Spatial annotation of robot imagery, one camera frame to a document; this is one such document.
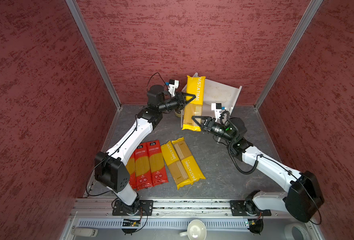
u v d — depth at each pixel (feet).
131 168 2.79
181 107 2.13
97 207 2.48
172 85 2.19
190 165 2.87
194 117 2.15
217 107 2.14
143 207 2.44
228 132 1.93
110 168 1.40
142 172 2.73
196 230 2.23
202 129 2.08
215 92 2.74
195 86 2.27
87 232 2.11
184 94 2.15
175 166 2.84
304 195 1.33
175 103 2.11
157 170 2.79
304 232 2.18
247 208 2.11
